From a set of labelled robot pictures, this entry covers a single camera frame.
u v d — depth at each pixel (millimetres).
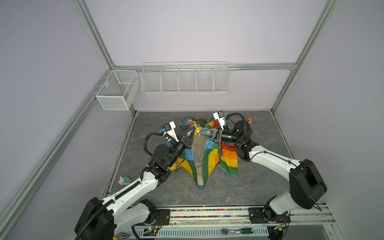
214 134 668
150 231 721
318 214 755
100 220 394
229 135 665
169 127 617
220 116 671
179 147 626
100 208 402
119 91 1004
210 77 1023
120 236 681
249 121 1120
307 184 436
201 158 789
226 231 697
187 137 641
